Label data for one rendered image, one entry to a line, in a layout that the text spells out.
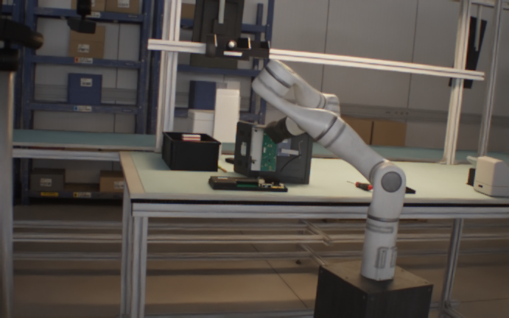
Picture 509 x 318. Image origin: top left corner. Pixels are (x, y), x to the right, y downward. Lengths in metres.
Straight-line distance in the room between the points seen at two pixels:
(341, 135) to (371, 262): 0.37
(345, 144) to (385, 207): 0.21
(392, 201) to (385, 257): 0.16
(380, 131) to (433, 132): 1.65
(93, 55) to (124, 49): 0.57
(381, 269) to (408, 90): 5.53
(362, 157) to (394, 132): 4.24
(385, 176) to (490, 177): 0.86
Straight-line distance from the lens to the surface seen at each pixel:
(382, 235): 1.62
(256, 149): 2.10
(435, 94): 7.29
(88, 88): 5.59
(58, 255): 3.82
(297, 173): 2.16
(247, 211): 1.91
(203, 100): 5.72
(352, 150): 1.59
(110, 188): 5.70
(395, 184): 1.59
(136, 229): 1.95
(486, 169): 2.40
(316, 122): 1.55
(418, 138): 7.21
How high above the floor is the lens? 1.39
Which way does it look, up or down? 9 degrees down
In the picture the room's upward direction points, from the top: 4 degrees clockwise
